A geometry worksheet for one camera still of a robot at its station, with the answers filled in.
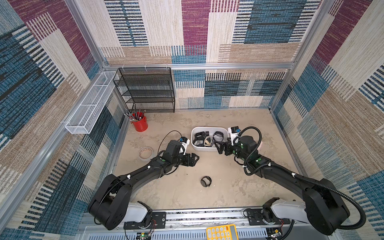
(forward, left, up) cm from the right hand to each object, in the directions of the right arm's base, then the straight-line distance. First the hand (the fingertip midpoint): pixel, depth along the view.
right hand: (222, 142), depth 85 cm
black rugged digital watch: (+13, 0, -12) cm, 18 cm away
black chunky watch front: (+8, +13, -8) cm, 17 cm away
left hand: (-6, +16, -5) cm, 18 cm away
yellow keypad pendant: (-40, +3, -13) cm, 42 cm away
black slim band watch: (-17, +10, -14) cm, 24 cm away
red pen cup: (+22, +53, -10) cm, 59 cm away
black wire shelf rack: (+43, +48, +6) cm, 65 cm away
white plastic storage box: (+17, +4, -11) cm, 21 cm away
